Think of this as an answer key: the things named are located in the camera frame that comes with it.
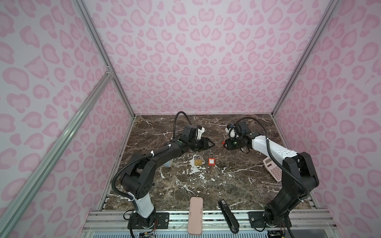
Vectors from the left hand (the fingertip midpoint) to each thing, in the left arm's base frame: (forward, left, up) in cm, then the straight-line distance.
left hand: (214, 143), depth 84 cm
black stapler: (-34, -5, -12) cm, 36 cm away
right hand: (+4, -9, -6) cm, 11 cm away
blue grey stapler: (-6, +28, -12) cm, 31 cm away
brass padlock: (-2, +9, -15) cm, 18 cm away
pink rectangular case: (-33, +11, -14) cm, 38 cm away
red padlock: (-3, +1, -14) cm, 15 cm away
